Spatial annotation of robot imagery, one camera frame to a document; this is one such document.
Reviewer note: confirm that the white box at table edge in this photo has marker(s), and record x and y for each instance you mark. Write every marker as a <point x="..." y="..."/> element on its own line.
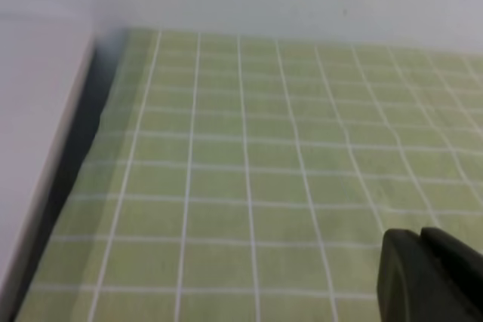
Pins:
<point x="44" y="64"/>

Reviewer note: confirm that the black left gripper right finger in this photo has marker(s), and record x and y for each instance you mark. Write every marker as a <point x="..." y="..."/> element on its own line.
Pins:
<point x="462" y="263"/>

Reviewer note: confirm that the green checkered tablecloth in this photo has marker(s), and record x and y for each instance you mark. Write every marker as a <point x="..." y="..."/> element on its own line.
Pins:
<point x="235" y="178"/>

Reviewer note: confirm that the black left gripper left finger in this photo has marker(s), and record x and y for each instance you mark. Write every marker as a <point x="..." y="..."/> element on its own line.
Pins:
<point x="413" y="286"/>

